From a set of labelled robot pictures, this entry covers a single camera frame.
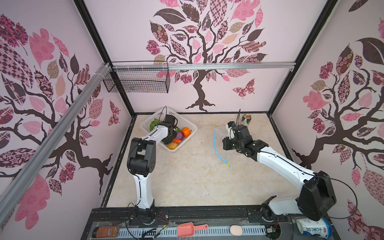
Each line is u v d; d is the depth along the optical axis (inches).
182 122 41.4
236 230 27.0
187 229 27.4
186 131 39.5
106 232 26.3
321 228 25.2
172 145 36.7
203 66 36.6
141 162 21.1
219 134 34.4
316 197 15.9
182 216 29.3
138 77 37.3
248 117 40.7
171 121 32.3
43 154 19.4
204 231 27.5
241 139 24.5
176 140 37.3
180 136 39.3
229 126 29.5
